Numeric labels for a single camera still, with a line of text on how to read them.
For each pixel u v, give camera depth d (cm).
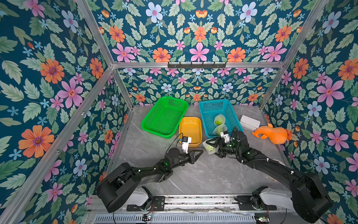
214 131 98
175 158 63
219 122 101
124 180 48
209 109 115
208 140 78
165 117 112
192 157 70
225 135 79
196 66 93
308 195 41
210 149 75
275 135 94
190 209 73
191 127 104
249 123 103
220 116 101
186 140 73
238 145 64
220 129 96
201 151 77
